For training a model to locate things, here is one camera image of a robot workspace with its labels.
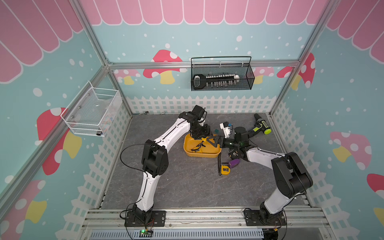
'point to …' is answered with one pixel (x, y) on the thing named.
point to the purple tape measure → (234, 162)
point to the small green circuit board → (144, 233)
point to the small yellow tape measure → (225, 173)
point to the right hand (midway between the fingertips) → (210, 138)
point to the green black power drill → (260, 125)
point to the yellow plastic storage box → (201, 147)
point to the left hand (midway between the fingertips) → (208, 137)
